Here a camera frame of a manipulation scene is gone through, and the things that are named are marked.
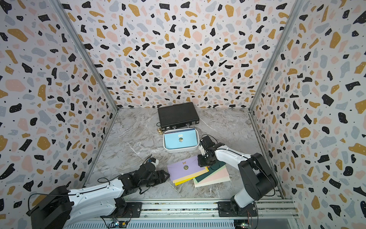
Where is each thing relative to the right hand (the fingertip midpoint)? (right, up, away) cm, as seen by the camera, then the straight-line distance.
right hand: (200, 163), depth 90 cm
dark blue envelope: (-13, +20, +11) cm, 26 cm away
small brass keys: (-29, +20, +17) cm, 39 cm away
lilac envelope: (-10, -3, -1) cm, 11 cm away
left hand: (-18, -5, -8) cm, 20 cm away
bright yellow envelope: (-13, -9, -7) cm, 18 cm away
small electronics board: (-42, -24, -19) cm, 52 cm away
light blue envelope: (-13, +14, +8) cm, 21 cm away
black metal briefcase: (-18, +31, +24) cm, 43 cm away
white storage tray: (-11, +8, +5) cm, 14 cm away
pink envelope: (+14, -6, 0) cm, 15 cm away
